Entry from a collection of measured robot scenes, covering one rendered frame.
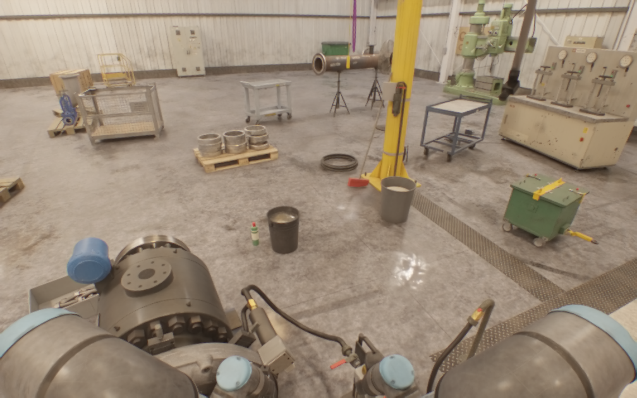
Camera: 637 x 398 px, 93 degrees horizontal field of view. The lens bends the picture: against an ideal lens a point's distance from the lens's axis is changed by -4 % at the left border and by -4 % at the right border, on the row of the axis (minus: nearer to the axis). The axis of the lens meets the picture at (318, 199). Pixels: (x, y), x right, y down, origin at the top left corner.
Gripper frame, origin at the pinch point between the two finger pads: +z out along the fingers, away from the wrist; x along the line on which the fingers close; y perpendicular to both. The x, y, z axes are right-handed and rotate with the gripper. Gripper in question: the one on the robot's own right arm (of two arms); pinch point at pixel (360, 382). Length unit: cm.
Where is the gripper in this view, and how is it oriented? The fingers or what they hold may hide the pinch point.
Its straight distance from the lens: 135.0
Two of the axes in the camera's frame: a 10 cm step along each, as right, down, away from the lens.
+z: -1.8, 6.2, 7.6
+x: 9.8, 0.2, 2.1
